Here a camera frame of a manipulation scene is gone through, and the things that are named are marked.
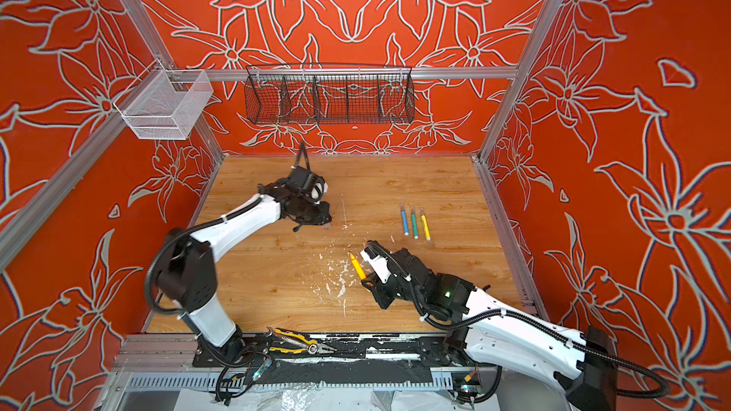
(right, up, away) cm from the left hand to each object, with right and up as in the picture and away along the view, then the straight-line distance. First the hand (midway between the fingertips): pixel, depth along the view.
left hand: (330, 216), depth 87 cm
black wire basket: (-8, +43, +13) cm, 45 cm away
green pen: (+28, -5, +10) cm, 30 cm away
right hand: (+10, -15, -16) cm, 24 cm away
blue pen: (+25, -4, +10) cm, 27 cm away
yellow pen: (+32, -5, +9) cm, 34 cm away
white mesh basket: (-56, +37, +5) cm, 67 cm away
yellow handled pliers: (-4, -32, -15) cm, 36 cm away
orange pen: (+9, -11, -16) cm, 22 cm away
